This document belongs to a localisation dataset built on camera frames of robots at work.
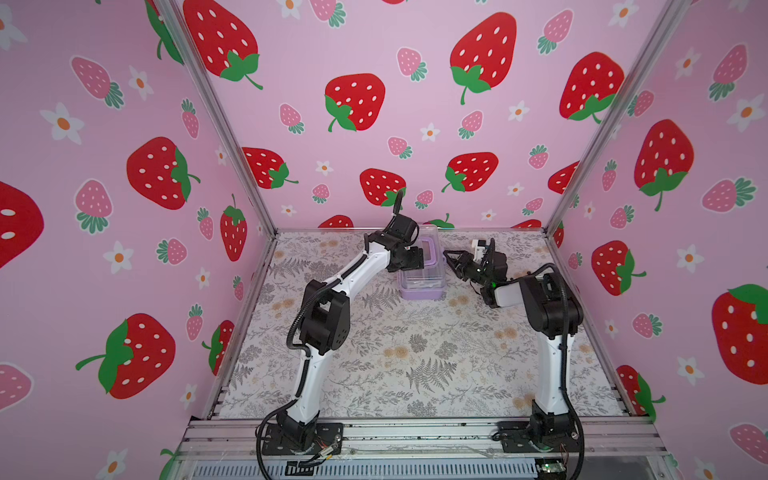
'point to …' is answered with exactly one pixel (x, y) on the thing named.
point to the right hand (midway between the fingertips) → (443, 256)
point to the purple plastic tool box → (428, 282)
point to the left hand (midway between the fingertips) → (418, 263)
